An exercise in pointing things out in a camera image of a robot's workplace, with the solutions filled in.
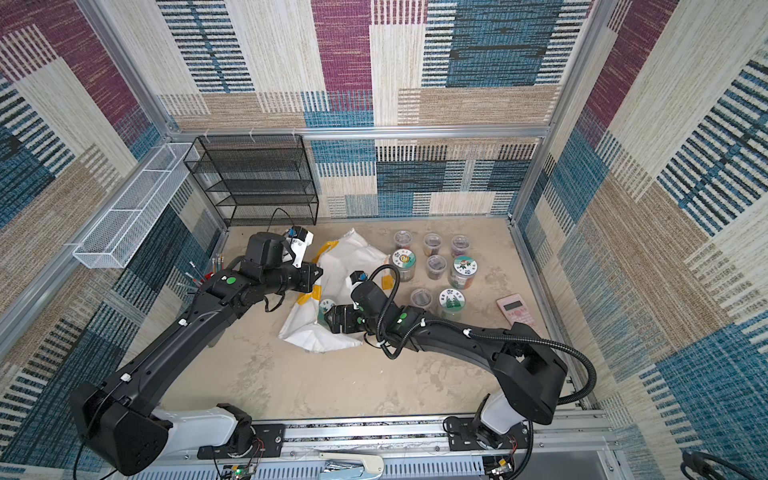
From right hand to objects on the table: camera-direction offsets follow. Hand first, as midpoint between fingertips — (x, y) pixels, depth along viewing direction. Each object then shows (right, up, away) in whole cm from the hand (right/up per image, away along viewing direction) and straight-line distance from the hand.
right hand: (343, 319), depth 81 cm
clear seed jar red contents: (+27, +20, +25) cm, 42 cm away
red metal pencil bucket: (-43, +10, +11) cm, 45 cm away
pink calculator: (+51, 0, +14) cm, 53 cm away
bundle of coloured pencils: (-38, +14, +9) cm, 42 cm away
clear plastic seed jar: (+17, +22, +28) cm, 39 cm away
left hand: (-4, +13, -4) cm, 14 cm away
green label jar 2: (+30, +3, +7) cm, 31 cm away
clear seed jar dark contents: (+37, +20, +25) cm, 49 cm away
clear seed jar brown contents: (+22, +4, +11) cm, 25 cm away
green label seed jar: (+17, +15, +17) cm, 28 cm away
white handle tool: (+8, -30, -13) cm, 33 cm away
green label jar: (+35, +11, +14) cm, 40 cm away
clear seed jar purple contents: (+28, +13, +19) cm, 36 cm away
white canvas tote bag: (+1, +17, +14) cm, 22 cm away
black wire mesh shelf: (-35, +43, +28) cm, 62 cm away
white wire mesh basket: (-52, +20, -10) cm, 56 cm away
